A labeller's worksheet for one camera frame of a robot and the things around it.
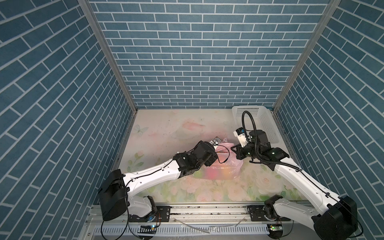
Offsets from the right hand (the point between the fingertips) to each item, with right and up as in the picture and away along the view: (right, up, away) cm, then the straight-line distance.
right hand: (233, 148), depth 80 cm
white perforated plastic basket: (+29, +15, +29) cm, 44 cm away
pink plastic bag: (-4, -9, -2) cm, 10 cm away
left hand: (-11, -1, -2) cm, 11 cm away
